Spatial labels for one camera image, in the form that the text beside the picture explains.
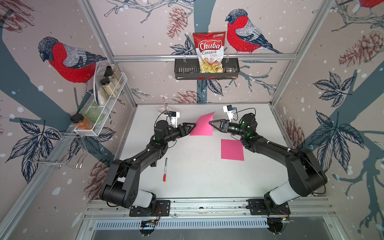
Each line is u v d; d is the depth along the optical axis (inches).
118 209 29.4
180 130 28.8
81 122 23.5
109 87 29.9
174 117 30.6
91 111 27.9
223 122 28.7
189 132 29.1
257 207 28.7
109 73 31.3
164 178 32.9
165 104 40.8
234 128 28.0
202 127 30.5
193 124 31.0
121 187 16.8
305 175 17.5
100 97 27.5
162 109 40.7
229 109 29.2
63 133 24.0
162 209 28.8
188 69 37.4
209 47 31.5
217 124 29.3
